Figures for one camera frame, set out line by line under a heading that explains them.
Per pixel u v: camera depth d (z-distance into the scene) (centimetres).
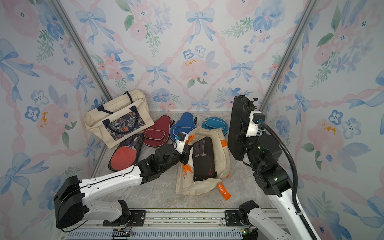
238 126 60
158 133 105
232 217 75
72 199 40
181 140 62
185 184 70
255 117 47
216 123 109
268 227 54
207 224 73
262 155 42
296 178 36
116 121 95
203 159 90
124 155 95
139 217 75
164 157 54
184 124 113
